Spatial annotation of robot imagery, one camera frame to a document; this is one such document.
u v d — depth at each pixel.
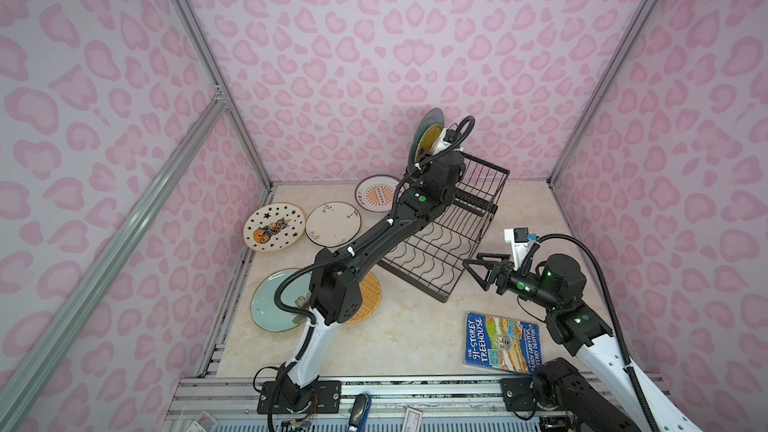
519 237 0.63
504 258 0.70
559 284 0.54
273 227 1.07
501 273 0.62
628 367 0.47
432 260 0.95
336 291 0.51
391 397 0.75
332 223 1.09
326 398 0.73
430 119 0.82
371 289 0.90
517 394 0.74
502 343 0.80
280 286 0.46
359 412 0.68
